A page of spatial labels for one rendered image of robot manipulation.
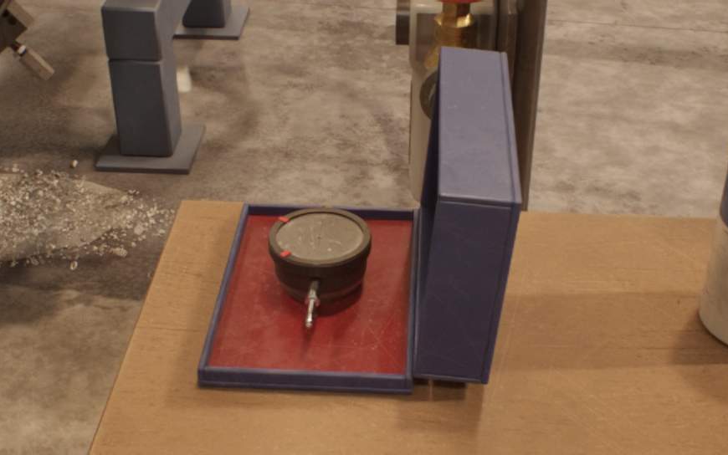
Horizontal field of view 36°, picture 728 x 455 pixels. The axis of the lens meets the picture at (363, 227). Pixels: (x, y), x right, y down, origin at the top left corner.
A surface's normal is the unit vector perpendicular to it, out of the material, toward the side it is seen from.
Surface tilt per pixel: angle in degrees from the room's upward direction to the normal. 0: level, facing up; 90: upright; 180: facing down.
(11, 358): 0
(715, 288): 90
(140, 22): 90
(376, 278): 0
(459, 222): 90
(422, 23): 90
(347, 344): 0
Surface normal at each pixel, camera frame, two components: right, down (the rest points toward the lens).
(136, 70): -0.06, 0.55
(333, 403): 0.00, -0.83
